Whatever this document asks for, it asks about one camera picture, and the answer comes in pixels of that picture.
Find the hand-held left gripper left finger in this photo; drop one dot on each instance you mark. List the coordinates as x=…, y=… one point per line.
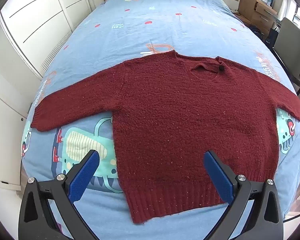
x=86, y=173

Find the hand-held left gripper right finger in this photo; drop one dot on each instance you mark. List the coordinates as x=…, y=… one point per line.
x=218, y=176

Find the dark red knitted sweater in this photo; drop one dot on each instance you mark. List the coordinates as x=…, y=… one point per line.
x=177, y=117

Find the grey chair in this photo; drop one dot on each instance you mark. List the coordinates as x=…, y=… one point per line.
x=291, y=42

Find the black bag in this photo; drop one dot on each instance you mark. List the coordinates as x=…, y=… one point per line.
x=272, y=38

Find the wooden drawer cabinet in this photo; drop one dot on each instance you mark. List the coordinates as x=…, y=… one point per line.
x=255, y=12

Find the bed with blue printed sheet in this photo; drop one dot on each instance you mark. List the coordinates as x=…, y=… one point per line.
x=140, y=30

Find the white wardrobe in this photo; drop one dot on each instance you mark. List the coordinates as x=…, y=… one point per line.
x=40, y=10

